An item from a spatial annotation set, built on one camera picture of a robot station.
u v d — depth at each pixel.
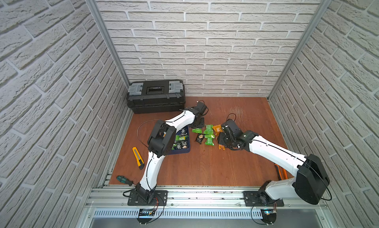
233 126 0.63
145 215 0.71
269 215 0.71
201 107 0.81
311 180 0.41
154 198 0.73
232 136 0.63
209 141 0.94
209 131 1.00
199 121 0.84
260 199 0.66
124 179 0.77
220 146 0.92
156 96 0.98
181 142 0.91
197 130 0.97
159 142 0.56
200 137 0.95
